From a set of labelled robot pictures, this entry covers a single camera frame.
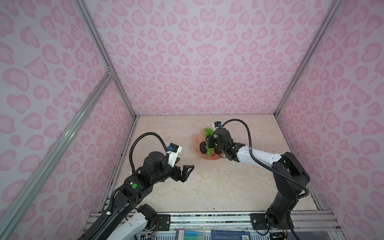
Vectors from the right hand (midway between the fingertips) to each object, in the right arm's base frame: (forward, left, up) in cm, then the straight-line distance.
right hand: (208, 135), depth 90 cm
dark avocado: (-3, +3, -9) cm, 10 cm away
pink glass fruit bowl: (+5, +7, -10) cm, 13 cm away
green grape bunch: (0, 0, +3) cm, 3 cm away
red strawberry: (-7, -4, -10) cm, 13 cm away
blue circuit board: (-47, -7, -13) cm, 49 cm away
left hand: (-22, +10, +10) cm, 26 cm away
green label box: (-48, +9, -13) cm, 50 cm away
